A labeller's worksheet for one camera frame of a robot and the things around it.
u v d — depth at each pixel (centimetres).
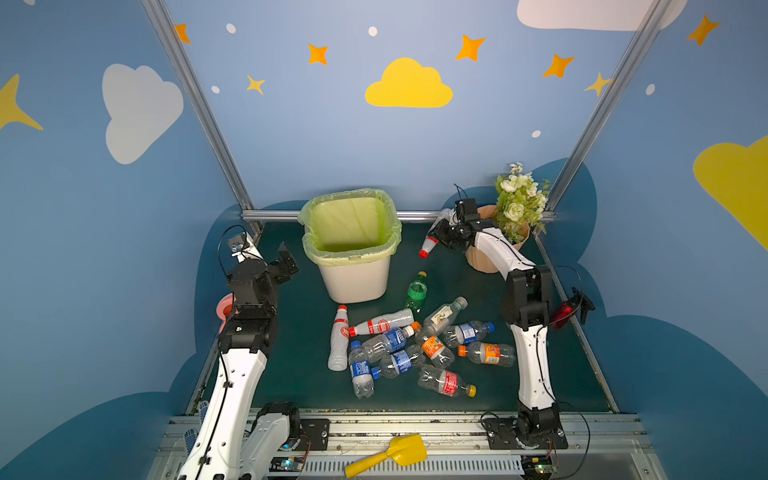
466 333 88
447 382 78
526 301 63
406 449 73
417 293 104
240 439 40
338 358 83
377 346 84
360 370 80
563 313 88
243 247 58
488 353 84
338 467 70
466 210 85
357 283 91
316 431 75
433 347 84
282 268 67
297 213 83
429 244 102
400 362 82
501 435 74
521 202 86
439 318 90
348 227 98
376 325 90
